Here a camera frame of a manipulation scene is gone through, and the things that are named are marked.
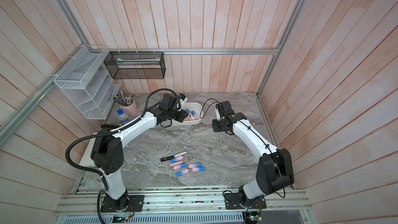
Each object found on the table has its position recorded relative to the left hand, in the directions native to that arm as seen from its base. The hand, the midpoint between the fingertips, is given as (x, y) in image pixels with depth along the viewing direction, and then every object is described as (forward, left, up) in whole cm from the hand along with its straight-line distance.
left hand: (185, 115), depth 89 cm
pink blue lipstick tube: (+10, -6, -14) cm, 18 cm away
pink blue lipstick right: (-24, -5, -14) cm, 29 cm away
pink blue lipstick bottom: (-28, +4, -15) cm, 33 cm away
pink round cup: (+11, +37, -9) cm, 40 cm away
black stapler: (-2, +49, -9) cm, 50 cm away
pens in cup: (+16, +44, -2) cm, 47 cm away
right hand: (-5, -18, -2) cm, 19 cm away
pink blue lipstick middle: (-21, +5, -13) cm, 25 cm away
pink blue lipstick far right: (-26, -8, -14) cm, 31 cm away
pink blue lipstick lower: (-23, +3, -14) cm, 27 cm away
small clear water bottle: (+2, +40, -6) cm, 40 cm away
